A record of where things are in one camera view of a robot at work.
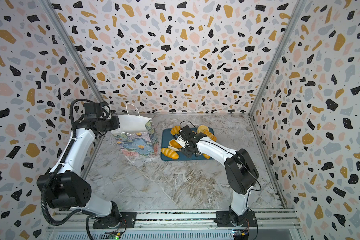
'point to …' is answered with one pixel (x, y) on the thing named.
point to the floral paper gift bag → (136, 136)
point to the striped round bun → (175, 130)
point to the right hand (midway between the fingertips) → (186, 145)
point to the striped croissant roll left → (170, 153)
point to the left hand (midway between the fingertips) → (118, 119)
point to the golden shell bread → (174, 143)
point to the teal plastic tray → (166, 136)
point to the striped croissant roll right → (207, 156)
